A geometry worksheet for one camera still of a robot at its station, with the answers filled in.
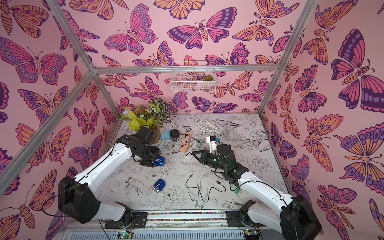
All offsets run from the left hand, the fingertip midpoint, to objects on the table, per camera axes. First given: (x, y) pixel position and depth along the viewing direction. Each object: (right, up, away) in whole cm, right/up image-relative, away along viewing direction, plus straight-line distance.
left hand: (163, 155), depth 82 cm
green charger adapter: (+19, +4, +15) cm, 24 cm away
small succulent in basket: (+25, +46, +12) cm, 54 cm away
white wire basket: (+16, +48, +14) cm, 52 cm away
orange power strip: (+10, +1, +16) cm, 19 cm away
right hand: (+16, +3, -7) cm, 18 cm away
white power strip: (+13, -3, +12) cm, 18 cm away
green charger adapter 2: (+38, -17, 0) cm, 42 cm away
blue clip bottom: (-3, -17, +1) cm, 17 cm away
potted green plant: (-6, +23, +8) cm, 25 cm away
